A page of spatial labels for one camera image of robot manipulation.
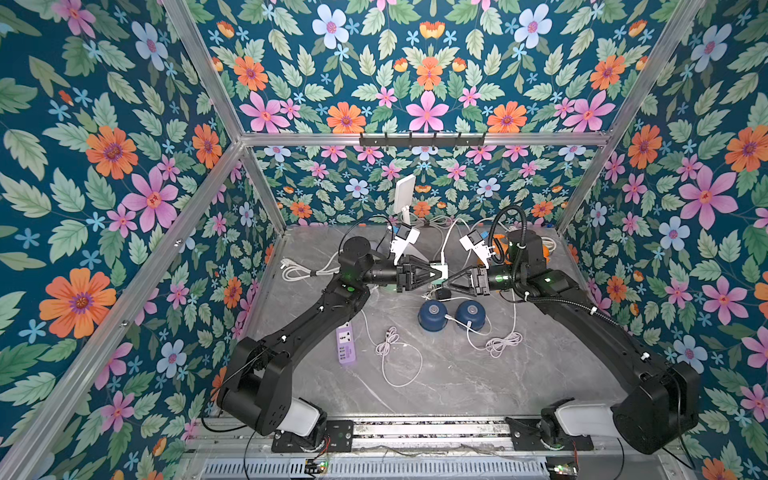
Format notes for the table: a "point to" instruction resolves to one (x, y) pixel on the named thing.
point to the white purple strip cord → (287, 264)
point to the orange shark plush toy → (501, 243)
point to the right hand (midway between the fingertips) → (453, 278)
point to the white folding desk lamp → (404, 195)
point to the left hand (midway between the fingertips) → (438, 277)
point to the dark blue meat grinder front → (471, 311)
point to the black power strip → (443, 293)
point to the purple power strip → (345, 343)
